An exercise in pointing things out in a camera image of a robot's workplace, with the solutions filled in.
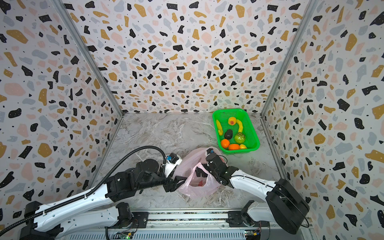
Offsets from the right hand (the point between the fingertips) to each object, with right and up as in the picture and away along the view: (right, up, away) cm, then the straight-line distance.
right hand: (198, 166), depth 85 cm
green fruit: (+28, +15, +15) cm, 35 cm away
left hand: (-6, +2, -20) cm, 21 cm away
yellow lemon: (+29, +10, +13) cm, 33 cm away
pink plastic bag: (-1, -3, -20) cm, 20 cm away
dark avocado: (+20, +17, +18) cm, 33 cm away
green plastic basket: (+36, +13, +15) cm, 41 cm away
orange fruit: (+17, +11, +14) cm, 25 cm away
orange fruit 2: (+22, +10, +10) cm, 26 cm away
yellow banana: (+31, +23, +27) cm, 47 cm away
